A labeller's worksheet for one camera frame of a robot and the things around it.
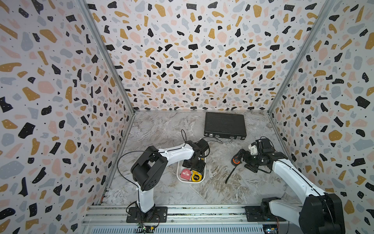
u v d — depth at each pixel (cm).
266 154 62
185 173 86
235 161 90
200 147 73
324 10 72
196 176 84
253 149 80
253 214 73
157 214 73
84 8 69
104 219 73
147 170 48
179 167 84
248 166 77
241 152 78
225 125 106
